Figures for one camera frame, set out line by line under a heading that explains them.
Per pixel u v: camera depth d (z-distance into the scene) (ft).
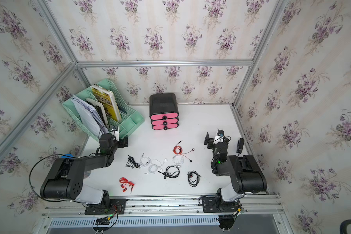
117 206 2.40
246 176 1.48
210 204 2.40
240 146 3.06
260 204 2.46
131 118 3.32
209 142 2.70
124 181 2.69
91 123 2.89
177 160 2.96
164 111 2.97
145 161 2.92
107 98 3.02
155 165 2.85
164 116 3.04
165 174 2.74
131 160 2.92
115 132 2.64
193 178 2.70
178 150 3.11
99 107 3.01
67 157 1.60
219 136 2.49
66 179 1.45
